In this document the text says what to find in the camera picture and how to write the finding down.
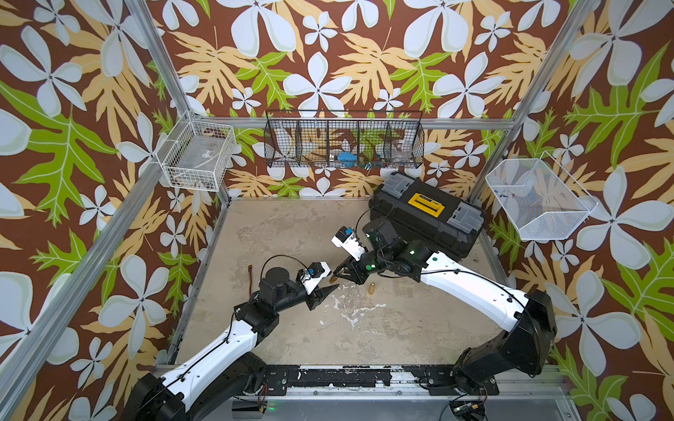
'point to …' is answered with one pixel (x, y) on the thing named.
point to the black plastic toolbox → (442, 224)
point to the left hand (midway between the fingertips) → (333, 274)
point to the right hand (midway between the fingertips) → (335, 270)
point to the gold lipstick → (371, 288)
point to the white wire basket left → (195, 154)
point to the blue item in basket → (347, 159)
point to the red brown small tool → (249, 268)
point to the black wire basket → (339, 139)
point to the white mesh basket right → (541, 199)
